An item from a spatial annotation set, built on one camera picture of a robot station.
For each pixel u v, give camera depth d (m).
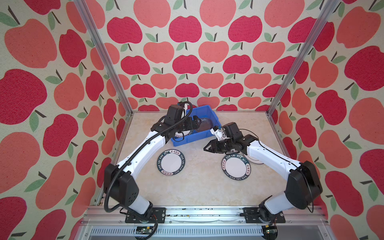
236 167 0.91
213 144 0.73
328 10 0.71
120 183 0.42
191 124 0.69
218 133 0.78
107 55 0.89
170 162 0.93
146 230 0.72
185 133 1.05
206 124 1.14
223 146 0.71
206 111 1.15
